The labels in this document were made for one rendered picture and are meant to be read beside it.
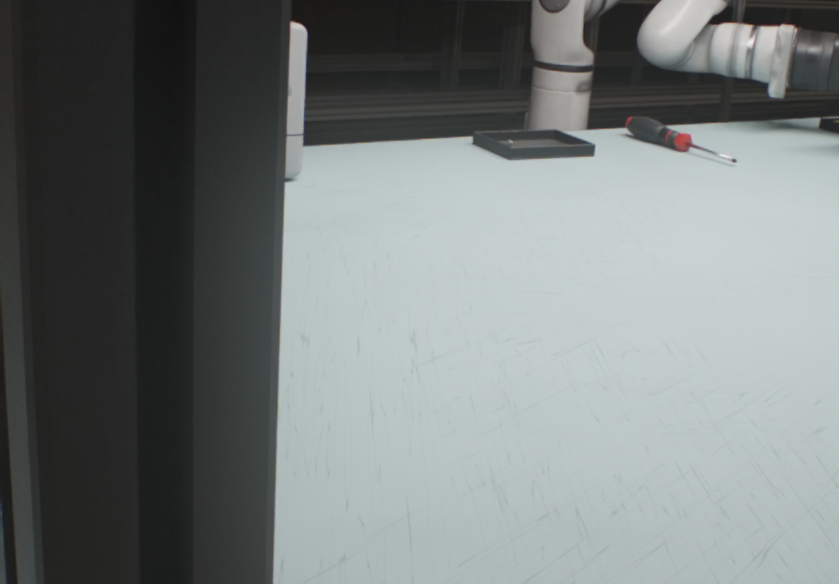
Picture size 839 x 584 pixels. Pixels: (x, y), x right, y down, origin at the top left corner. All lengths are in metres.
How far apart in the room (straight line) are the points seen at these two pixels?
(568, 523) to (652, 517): 0.04
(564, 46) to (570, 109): 0.10
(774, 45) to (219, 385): 1.38
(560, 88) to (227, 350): 1.58
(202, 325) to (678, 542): 0.36
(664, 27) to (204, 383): 1.38
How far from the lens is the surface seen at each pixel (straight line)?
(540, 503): 0.54
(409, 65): 6.53
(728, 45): 1.56
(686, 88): 6.66
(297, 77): 1.05
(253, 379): 0.21
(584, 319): 0.78
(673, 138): 1.37
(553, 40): 1.77
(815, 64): 1.55
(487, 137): 1.26
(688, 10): 1.57
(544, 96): 1.78
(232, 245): 0.20
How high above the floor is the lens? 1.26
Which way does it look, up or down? 18 degrees down
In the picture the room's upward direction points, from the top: 4 degrees clockwise
